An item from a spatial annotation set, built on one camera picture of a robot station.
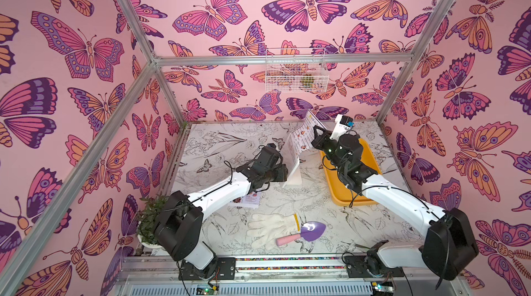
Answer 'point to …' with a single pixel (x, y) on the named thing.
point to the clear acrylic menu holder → (292, 159)
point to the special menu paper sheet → (252, 200)
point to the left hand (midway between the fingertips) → (286, 170)
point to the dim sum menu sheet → (303, 134)
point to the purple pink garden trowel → (309, 231)
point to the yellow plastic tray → (367, 159)
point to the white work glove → (267, 228)
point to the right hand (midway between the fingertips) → (316, 125)
